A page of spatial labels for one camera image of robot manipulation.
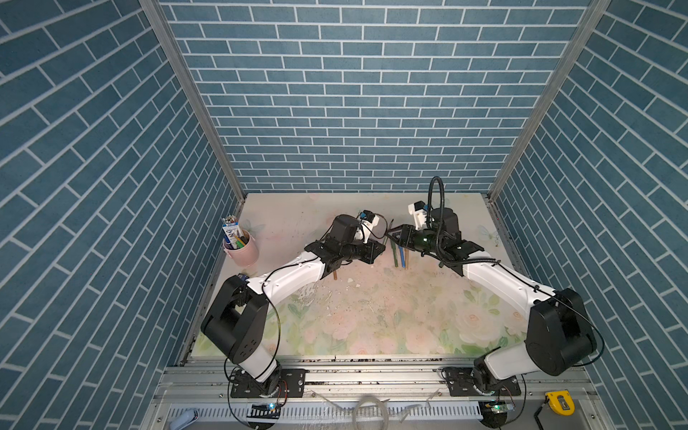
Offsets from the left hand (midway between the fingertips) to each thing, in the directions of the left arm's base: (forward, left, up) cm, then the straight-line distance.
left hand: (390, 250), depth 82 cm
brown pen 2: (+8, -9, -17) cm, 21 cm away
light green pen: (+12, -4, -16) cm, 21 cm away
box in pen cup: (+8, +51, -4) cm, 52 cm away
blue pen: (+10, -8, -18) cm, 22 cm away
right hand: (+4, 0, +3) cm, 5 cm away
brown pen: (+1, +18, -19) cm, 26 cm away
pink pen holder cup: (+5, +49, -12) cm, 51 cm away
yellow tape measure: (-37, -44, -15) cm, 59 cm away
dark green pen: (+7, 0, +5) cm, 8 cm away
